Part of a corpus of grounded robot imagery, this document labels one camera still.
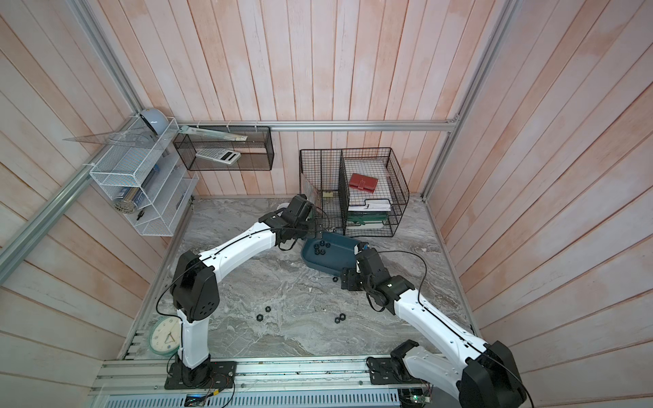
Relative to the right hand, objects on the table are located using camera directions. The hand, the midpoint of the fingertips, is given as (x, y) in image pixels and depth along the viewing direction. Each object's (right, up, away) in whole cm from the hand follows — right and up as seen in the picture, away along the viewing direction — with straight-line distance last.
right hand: (350, 272), depth 84 cm
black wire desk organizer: (+4, +28, +9) cm, 30 cm away
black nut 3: (-4, -16, -1) cm, 17 cm away
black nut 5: (-5, -4, +9) cm, 11 cm away
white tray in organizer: (+10, +23, +9) cm, 27 cm away
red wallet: (+6, +32, +10) cm, 34 cm away
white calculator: (-48, +43, +13) cm, 65 cm away
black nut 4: (-2, -15, 0) cm, 15 cm away
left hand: (-13, +14, +6) cm, 20 cm away
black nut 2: (-28, -13, +1) cm, 31 cm away
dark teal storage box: (-5, +4, +17) cm, 19 cm away
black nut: (-31, -15, 0) cm, 34 cm away
